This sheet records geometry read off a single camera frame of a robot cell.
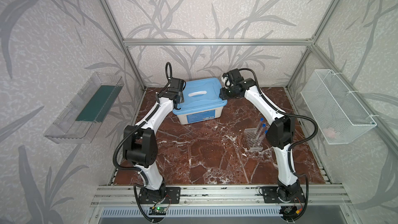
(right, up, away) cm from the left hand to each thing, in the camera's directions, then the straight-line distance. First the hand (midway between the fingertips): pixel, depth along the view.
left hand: (178, 92), depth 91 cm
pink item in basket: (+76, -20, -19) cm, 81 cm away
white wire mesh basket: (+73, -12, -28) cm, 79 cm away
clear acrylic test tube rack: (+45, -28, 0) cm, 53 cm away
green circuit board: (-5, -57, -20) cm, 60 cm away
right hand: (+27, +1, +2) cm, 27 cm away
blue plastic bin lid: (+14, -1, +2) cm, 14 cm away
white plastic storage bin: (+13, -15, +3) cm, 20 cm away
